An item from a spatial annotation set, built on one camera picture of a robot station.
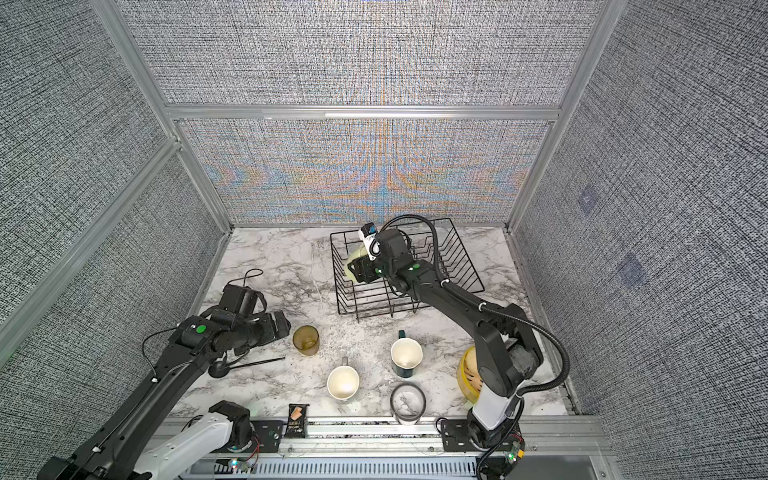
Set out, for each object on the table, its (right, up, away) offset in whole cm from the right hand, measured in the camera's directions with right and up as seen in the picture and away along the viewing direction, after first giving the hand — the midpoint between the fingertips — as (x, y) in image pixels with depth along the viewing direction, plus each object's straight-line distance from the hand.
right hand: (361, 258), depth 86 cm
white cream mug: (-4, -33, -6) cm, 34 cm away
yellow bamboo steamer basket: (+30, -32, -5) cm, 44 cm away
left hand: (-21, -19, -9) cm, 29 cm away
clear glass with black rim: (+13, -38, -8) cm, 41 cm away
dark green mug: (+13, -27, -2) cm, 30 cm away
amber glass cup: (-16, -24, +2) cm, 29 cm away
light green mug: (0, +1, -6) cm, 6 cm away
